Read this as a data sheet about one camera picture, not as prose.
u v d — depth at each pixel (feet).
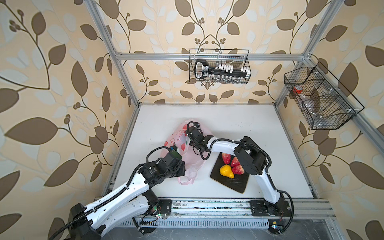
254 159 1.80
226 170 2.66
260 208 2.38
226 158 2.85
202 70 2.77
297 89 2.89
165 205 2.44
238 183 2.70
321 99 2.53
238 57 2.99
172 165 1.93
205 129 2.86
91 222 1.32
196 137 2.49
